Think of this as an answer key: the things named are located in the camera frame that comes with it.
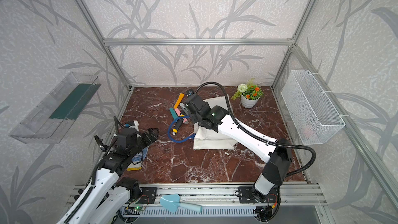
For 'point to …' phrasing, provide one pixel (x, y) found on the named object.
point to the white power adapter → (136, 126)
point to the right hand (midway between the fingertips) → (195, 107)
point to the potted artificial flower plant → (251, 94)
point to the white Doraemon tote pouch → (205, 138)
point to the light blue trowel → (171, 202)
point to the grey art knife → (185, 109)
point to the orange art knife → (179, 100)
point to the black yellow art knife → (178, 124)
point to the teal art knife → (174, 115)
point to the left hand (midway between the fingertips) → (154, 132)
